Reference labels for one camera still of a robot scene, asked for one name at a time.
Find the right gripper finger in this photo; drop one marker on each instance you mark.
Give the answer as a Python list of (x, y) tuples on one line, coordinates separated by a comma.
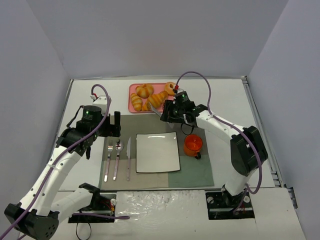
[(165, 117), (178, 119)]

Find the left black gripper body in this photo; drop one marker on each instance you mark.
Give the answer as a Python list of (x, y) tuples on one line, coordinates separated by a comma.
[(116, 124)]

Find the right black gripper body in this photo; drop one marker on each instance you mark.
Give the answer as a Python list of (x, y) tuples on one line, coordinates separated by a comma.
[(166, 114)]

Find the metal serving tongs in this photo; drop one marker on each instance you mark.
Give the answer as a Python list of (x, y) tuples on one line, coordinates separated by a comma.
[(171, 125)]

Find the large striped croissant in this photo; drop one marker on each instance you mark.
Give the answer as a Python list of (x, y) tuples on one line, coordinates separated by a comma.
[(156, 100)]

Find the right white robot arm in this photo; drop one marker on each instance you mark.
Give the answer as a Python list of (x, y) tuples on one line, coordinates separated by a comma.
[(247, 149)]

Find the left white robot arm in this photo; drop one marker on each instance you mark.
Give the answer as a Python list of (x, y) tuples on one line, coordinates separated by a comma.
[(37, 215)]

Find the round pumpkin bread bun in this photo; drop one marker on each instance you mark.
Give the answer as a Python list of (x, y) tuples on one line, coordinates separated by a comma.
[(144, 90)]

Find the glazed donut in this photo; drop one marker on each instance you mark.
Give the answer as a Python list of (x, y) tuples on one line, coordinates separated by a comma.
[(169, 87)]

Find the small striped croissant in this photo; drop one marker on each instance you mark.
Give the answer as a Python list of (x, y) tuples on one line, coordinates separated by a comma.
[(136, 102)]

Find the orange mug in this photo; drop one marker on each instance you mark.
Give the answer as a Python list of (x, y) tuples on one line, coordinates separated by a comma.
[(192, 146)]

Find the pink serving tray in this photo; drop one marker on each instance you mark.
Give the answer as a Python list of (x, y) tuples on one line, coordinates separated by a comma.
[(158, 87)]

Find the white square plate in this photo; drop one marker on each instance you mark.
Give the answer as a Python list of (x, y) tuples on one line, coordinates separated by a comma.
[(157, 153)]

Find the grey green placemat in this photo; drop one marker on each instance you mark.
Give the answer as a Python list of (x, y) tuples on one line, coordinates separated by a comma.
[(194, 173)]

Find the pink handled fork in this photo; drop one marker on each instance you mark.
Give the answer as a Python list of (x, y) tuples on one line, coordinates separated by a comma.
[(110, 148)]

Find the pink handled spoon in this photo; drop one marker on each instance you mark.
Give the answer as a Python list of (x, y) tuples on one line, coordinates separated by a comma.
[(119, 147)]

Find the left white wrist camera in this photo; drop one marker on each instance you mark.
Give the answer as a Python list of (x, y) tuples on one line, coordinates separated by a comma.
[(101, 101)]

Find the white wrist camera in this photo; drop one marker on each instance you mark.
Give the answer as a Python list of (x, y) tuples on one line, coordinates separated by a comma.
[(177, 90), (101, 101)]

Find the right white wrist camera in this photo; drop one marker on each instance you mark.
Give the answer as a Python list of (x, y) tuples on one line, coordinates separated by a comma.
[(177, 90)]

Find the pink handled knife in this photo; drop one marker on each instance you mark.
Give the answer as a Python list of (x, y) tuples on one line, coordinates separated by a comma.
[(128, 154)]

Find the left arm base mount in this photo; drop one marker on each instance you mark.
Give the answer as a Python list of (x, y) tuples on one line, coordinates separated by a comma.
[(105, 206)]

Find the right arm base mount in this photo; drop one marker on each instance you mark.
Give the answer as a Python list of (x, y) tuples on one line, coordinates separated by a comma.
[(217, 208)]

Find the aluminium frame rail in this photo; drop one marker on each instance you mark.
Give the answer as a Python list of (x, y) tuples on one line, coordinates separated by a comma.
[(272, 160)]

